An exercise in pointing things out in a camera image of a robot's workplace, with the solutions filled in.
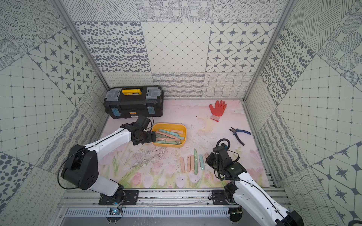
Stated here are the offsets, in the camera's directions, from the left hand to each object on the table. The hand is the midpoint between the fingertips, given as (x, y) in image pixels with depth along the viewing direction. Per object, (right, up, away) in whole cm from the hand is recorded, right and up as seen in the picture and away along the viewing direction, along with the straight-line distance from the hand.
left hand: (153, 139), depth 88 cm
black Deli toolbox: (-19, +25, +10) cm, 33 cm away
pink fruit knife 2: (+25, -14, -2) cm, 29 cm away
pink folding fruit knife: (+19, -15, -3) cm, 24 cm away
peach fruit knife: (+34, -10, +1) cm, 36 cm away
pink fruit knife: (+23, -15, -3) cm, 27 cm away
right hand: (+34, -11, -5) cm, 36 cm away
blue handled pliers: (+56, +4, +12) cm, 58 cm away
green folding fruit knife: (+27, -13, -1) cm, 30 cm away
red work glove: (+47, +18, +23) cm, 55 cm away
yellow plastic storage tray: (+10, +2, +9) cm, 14 cm away
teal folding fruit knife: (+31, -14, -2) cm, 34 cm away
